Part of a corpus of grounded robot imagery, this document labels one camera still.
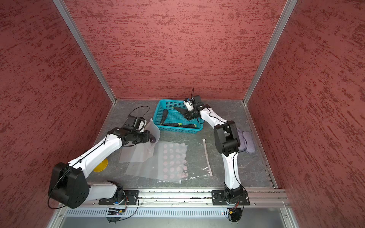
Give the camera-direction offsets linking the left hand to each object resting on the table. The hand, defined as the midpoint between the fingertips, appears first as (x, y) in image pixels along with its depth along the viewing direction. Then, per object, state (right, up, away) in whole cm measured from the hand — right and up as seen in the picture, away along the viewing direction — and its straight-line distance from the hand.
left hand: (149, 140), depth 85 cm
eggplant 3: (+25, +7, +18) cm, 32 cm away
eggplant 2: (+17, +8, +19) cm, 26 cm away
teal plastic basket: (+7, +12, +22) cm, 26 cm away
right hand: (+24, +14, +16) cm, 32 cm away
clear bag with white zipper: (+30, -14, +5) cm, 34 cm away
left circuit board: (-14, -35, -13) cm, 39 cm away
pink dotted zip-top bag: (+14, -14, +3) cm, 20 cm away
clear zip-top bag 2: (0, -18, -1) cm, 18 cm away
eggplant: (+6, +14, +22) cm, 27 cm away
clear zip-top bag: (-7, -9, +5) cm, 12 cm away
